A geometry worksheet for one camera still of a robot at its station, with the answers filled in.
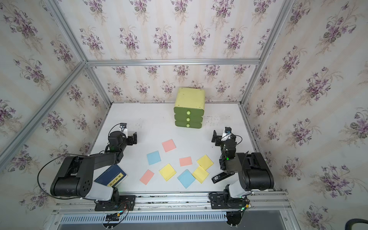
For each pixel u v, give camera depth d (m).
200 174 0.84
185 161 0.88
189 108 0.88
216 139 0.82
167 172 0.84
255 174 0.45
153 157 0.91
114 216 0.72
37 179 0.40
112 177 0.80
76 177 0.44
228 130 0.76
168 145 0.96
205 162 0.89
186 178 0.82
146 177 0.82
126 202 0.73
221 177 0.78
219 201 0.73
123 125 0.79
